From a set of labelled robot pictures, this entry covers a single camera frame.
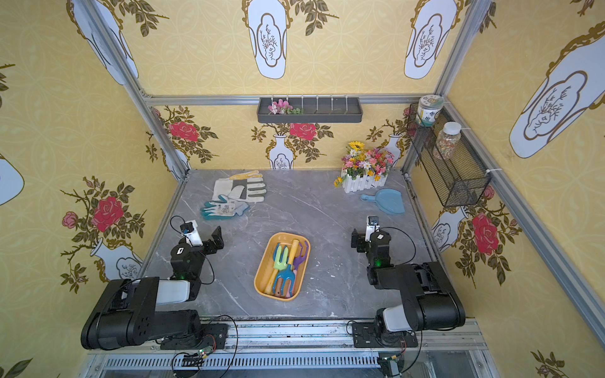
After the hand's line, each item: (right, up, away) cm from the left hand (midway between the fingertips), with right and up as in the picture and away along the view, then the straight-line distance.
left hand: (199, 229), depth 89 cm
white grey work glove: (+13, +17, +24) cm, 32 cm away
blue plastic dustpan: (+79, +10, +19) cm, 82 cm away
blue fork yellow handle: (+34, -15, -4) cm, 38 cm away
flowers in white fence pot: (+65, +24, +11) cm, 70 cm away
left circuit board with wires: (+5, -39, -16) cm, 42 cm away
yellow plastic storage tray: (+26, -14, -2) cm, 29 cm away
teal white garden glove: (+2, +7, +17) cm, 18 cm away
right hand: (+67, 0, +4) cm, 67 cm away
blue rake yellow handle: (+31, -16, -4) cm, 35 cm away
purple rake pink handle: (+37, -12, -1) cm, 39 cm away
